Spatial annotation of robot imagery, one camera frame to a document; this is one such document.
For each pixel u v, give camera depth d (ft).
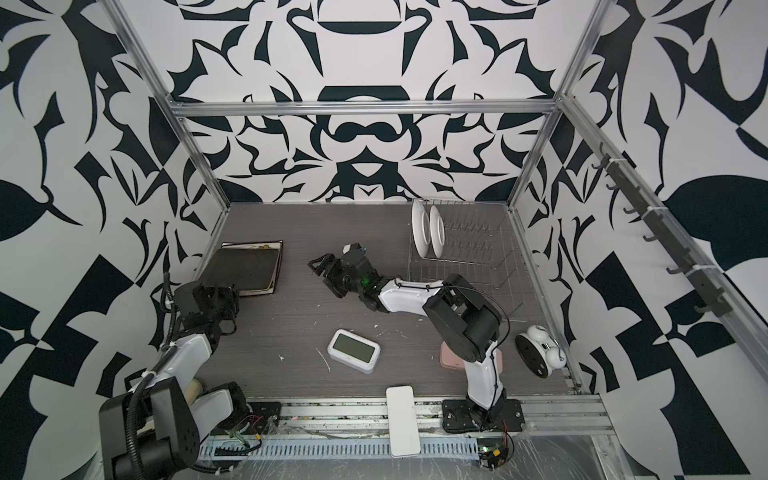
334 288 2.65
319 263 2.61
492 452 2.33
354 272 2.29
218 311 2.41
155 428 1.35
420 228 3.14
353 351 2.67
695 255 1.68
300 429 2.39
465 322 1.63
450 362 2.63
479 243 3.29
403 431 2.24
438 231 3.15
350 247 2.85
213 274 3.07
